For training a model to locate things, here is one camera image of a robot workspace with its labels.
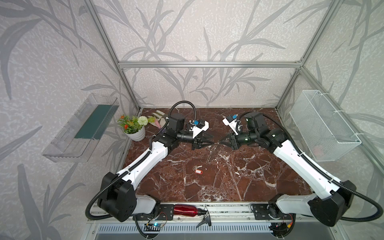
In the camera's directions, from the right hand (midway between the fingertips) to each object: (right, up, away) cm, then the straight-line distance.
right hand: (220, 136), depth 70 cm
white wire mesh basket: (+45, +2, -8) cm, 45 cm away
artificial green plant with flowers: (-51, +5, +19) cm, 55 cm away
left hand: (-4, 0, -1) cm, 4 cm away
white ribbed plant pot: (-51, -3, +25) cm, 57 cm away
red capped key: (-12, -22, +18) cm, 31 cm away
